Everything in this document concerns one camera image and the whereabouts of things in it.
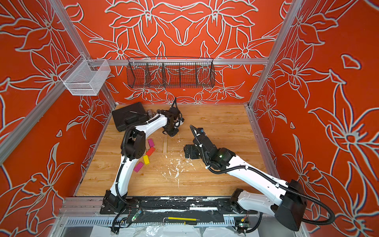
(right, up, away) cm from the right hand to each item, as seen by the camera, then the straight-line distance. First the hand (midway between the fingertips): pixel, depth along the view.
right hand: (189, 146), depth 76 cm
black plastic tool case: (-42, +17, +28) cm, 54 cm away
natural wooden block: (-16, -3, +19) cm, 25 cm away
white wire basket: (-66, +41, +18) cm, 80 cm away
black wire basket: (-13, +46, +24) cm, 54 cm away
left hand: (-12, +5, +27) cm, 30 cm away
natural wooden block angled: (-15, -6, +17) cm, 23 cm away
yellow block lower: (-26, -11, +11) cm, 31 cm away
